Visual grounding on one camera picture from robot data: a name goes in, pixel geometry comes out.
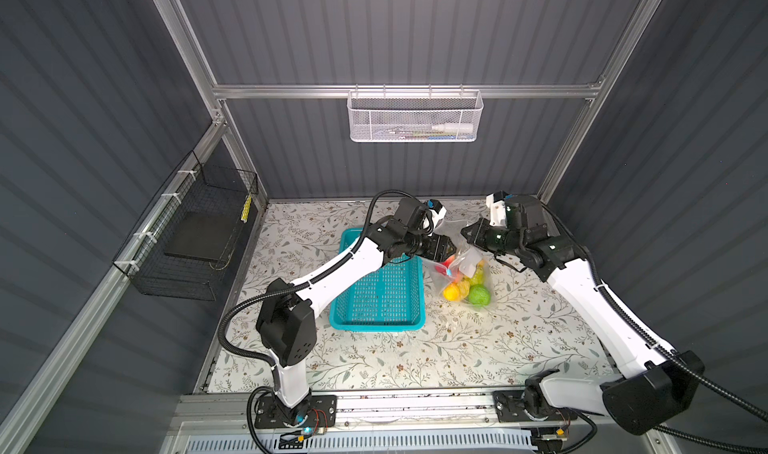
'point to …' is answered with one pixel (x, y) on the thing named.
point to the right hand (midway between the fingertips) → (464, 232)
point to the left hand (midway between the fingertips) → (448, 246)
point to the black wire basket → (193, 186)
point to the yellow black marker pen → (246, 208)
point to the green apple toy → (479, 294)
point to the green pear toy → (478, 278)
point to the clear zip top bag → (465, 278)
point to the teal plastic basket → (389, 299)
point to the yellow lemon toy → (451, 292)
